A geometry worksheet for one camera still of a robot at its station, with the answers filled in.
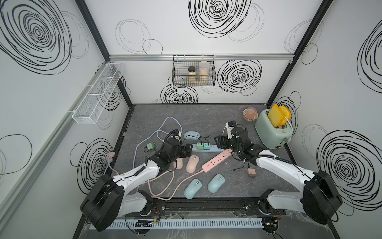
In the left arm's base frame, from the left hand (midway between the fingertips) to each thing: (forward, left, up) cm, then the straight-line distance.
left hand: (187, 146), depth 85 cm
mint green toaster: (+6, -48, +4) cm, 49 cm away
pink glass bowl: (+31, -45, -5) cm, 55 cm away
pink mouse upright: (-7, +4, -10) cm, 13 cm away
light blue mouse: (-19, -5, -8) cm, 22 cm away
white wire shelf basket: (+4, +48, +22) cm, 53 cm away
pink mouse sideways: (-7, -3, -8) cm, 11 cm away
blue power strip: (+2, -16, -6) cm, 18 cm away
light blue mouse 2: (-17, -16, -7) cm, 25 cm away
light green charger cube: (+2, -7, -4) cm, 9 cm away
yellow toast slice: (+14, -52, +13) cm, 56 cm away
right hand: (+3, -18, +5) cm, 19 cm away
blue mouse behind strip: (+15, -2, -9) cm, 17 cm away
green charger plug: (+4, +24, -8) cm, 25 cm away
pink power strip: (-9, -11, -8) cm, 16 cm away
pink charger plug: (-11, -37, -7) cm, 39 cm away
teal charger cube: (+2, -12, -3) cm, 12 cm away
